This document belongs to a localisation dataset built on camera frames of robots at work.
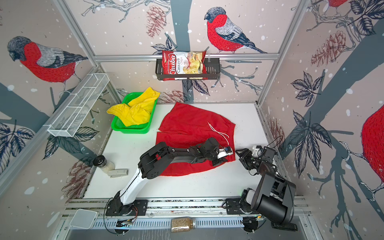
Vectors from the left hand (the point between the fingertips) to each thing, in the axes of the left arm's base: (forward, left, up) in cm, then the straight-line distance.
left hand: (227, 158), depth 89 cm
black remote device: (-35, -6, +34) cm, 49 cm away
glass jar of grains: (-32, +25, +3) cm, 41 cm away
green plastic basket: (+26, +73, +2) cm, 78 cm away
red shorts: (+26, +27, -2) cm, 37 cm away
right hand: (+1, -6, +2) cm, 6 cm away
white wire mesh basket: (+7, +81, +28) cm, 86 cm away
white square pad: (-29, +73, -1) cm, 78 cm away
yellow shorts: (+33, +60, +6) cm, 69 cm away
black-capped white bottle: (-6, +69, +9) cm, 69 cm away
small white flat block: (-8, +63, +1) cm, 63 cm away
